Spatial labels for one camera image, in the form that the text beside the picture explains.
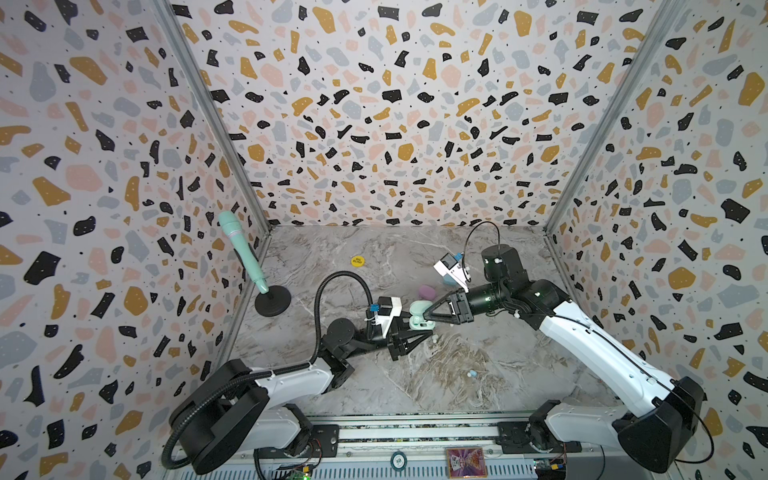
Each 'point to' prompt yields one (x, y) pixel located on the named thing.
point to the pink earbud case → (427, 292)
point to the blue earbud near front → (473, 373)
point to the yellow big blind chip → (358, 261)
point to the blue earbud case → (449, 280)
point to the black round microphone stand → (274, 302)
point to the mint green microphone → (230, 226)
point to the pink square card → (466, 462)
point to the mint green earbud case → (417, 320)
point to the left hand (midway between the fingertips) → (433, 327)
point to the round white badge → (398, 460)
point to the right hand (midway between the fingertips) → (429, 313)
